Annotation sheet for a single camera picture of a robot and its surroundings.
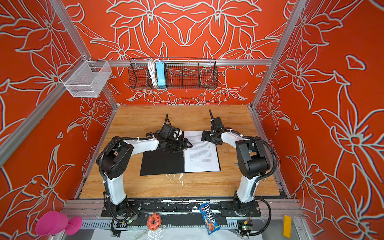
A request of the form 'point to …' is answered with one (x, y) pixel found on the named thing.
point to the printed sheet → (202, 156)
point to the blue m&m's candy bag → (210, 221)
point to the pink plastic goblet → (52, 222)
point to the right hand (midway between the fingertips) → (205, 137)
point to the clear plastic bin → (86, 78)
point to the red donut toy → (154, 222)
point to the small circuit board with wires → (246, 229)
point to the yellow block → (287, 226)
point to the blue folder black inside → (154, 161)
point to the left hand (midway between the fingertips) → (188, 147)
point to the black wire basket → (180, 73)
